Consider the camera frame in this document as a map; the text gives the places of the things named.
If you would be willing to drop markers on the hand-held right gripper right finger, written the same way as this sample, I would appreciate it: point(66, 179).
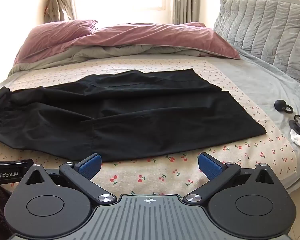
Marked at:
point(210, 167)

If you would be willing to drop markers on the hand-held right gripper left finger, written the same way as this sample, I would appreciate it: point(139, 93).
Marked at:
point(91, 167)

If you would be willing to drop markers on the black pants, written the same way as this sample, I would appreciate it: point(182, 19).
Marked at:
point(130, 120)

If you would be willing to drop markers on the cherry print cloth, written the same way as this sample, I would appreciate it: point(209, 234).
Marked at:
point(180, 172)

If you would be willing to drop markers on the grey bed sheet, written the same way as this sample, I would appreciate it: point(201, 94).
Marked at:
point(262, 80)

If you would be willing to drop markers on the pink pillow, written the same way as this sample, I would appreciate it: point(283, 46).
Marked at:
point(52, 38)

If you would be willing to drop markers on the pink duvet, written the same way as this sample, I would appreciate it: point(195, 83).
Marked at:
point(145, 36)

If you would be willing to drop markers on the grey quilted headboard cushion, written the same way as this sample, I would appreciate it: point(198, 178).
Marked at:
point(265, 25)

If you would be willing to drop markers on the hanging grey garment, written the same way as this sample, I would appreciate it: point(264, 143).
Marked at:
point(55, 8)

